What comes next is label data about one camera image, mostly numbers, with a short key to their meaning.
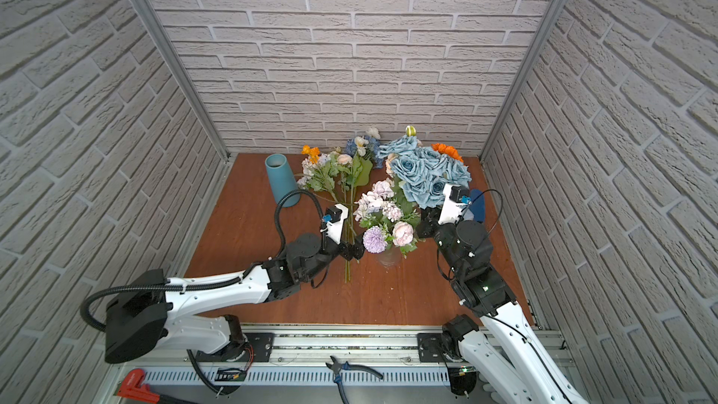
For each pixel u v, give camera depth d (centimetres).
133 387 67
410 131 68
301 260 55
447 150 69
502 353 58
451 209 57
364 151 106
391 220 69
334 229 62
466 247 49
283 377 77
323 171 103
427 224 58
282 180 92
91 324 43
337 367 70
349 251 65
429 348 74
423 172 57
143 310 41
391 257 87
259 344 75
